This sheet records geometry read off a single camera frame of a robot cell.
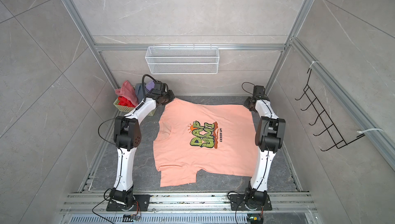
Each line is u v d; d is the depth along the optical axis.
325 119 0.67
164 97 0.88
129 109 1.06
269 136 0.58
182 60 1.01
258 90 0.83
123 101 0.98
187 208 0.73
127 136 0.61
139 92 1.07
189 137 0.98
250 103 0.94
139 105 0.69
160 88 0.82
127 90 1.05
